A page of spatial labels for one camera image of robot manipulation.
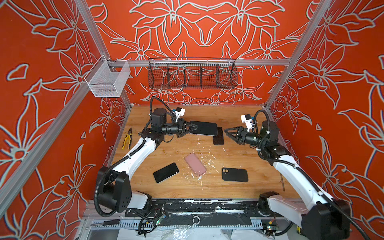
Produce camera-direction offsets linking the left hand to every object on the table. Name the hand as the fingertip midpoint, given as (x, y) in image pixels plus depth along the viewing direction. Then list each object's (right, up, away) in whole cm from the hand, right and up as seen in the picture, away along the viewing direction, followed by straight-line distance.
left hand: (196, 127), depth 70 cm
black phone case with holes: (+23, -29, +16) cm, 41 cm away
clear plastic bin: (-56, +30, +23) cm, 68 cm away
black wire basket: (-3, +36, +30) cm, 47 cm away
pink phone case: (0, -23, +19) cm, 30 cm away
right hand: (+14, -3, 0) cm, 14 cm away
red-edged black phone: (+4, 0, 0) cm, 4 cm away
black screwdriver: (-43, -46, 0) cm, 62 cm away
